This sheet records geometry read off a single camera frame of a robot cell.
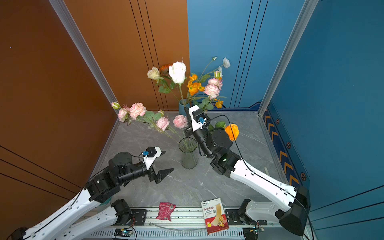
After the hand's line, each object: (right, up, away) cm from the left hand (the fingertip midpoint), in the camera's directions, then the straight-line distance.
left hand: (168, 158), depth 65 cm
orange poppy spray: (+25, +26, +20) cm, 42 cm away
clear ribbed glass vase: (+8, +3, +16) cm, 18 cm away
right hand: (+8, +22, -8) cm, 24 cm away
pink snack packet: (-3, -28, +10) cm, 30 cm away
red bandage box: (+21, -29, +6) cm, 36 cm away
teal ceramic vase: (+3, +30, +39) cm, 49 cm away
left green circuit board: (-23, -37, +6) cm, 44 cm away
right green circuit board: (+41, -35, +5) cm, 54 cm away
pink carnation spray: (+5, +16, +8) cm, 19 cm away
